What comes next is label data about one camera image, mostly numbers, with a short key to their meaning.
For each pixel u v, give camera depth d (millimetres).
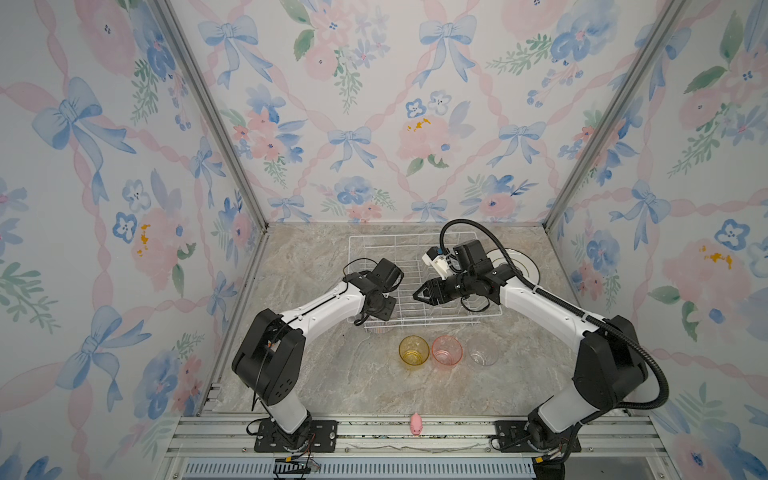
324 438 746
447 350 879
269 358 452
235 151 977
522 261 1049
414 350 860
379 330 879
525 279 576
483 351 879
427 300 755
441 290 728
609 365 444
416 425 748
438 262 772
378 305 748
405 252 1125
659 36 718
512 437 732
